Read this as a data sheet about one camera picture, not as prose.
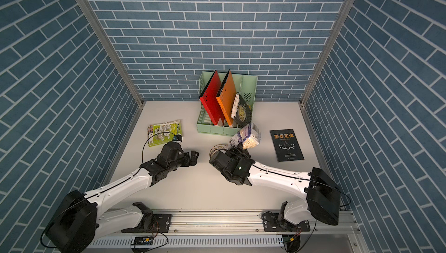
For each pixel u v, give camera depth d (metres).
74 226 0.40
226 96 0.88
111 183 0.50
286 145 0.98
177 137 0.77
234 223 0.74
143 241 0.72
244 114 1.00
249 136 0.72
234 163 0.60
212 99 0.83
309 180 0.44
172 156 0.67
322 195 0.41
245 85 1.03
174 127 1.03
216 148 0.94
